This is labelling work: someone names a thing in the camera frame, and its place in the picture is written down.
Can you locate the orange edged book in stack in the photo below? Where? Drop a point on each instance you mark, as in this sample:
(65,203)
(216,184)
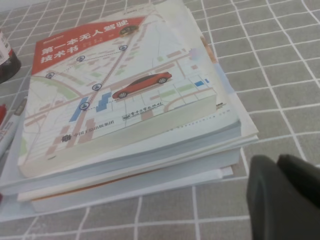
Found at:
(195,171)

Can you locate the red retractable pen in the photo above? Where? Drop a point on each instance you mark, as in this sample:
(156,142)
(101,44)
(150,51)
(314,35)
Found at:
(3,112)

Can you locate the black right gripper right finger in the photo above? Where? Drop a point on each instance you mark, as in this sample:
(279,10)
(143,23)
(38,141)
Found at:
(297,185)

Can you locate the black mesh pen holder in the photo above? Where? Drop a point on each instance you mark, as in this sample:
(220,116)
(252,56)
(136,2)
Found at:
(9,62)

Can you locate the white whiteboard marker black cap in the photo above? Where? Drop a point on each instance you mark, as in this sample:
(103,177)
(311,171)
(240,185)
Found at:
(8,131)

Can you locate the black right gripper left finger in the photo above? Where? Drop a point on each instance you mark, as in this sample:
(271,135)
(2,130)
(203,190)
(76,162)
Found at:
(268,222)

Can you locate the orange white driverless car book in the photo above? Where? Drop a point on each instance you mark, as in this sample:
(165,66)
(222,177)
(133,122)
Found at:
(91,82)

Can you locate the grey checked tablecloth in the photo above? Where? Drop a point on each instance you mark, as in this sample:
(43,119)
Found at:
(270,52)

